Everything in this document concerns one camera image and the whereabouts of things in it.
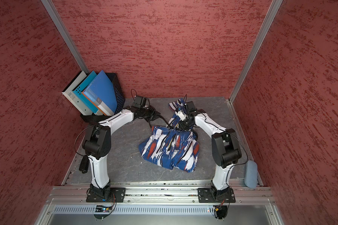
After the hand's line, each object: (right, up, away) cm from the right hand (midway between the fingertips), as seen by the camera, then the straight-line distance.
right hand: (182, 126), depth 94 cm
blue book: (-59, +25, +7) cm, 64 cm away
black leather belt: (-10, 0, +9) cm, 13 cm away
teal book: (-66, +25, -8) cm, 71 cm away
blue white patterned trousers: (-8, -11, -9) cm, 16 cm away
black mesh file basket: (-49, +21, +16) cm, 55 cm away
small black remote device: (-61, -22, -11) cm, 65 cm away
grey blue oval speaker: (+40, -26, -13) cm, 50 cm away
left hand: (-15, +8, 0) cm, 17 cm away
